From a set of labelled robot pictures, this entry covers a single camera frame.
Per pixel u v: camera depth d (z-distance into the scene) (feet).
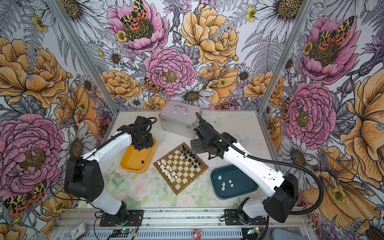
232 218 2.41
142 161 3.07
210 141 1.83
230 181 2.79
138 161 3.09
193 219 2.49
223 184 2.73
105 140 3.58
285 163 1.36
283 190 1.32
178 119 3.24
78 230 2.26
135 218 2.40
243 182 2.84
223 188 2.71
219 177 2.84
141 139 2.41
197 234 2.18
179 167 2.95
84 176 1.46
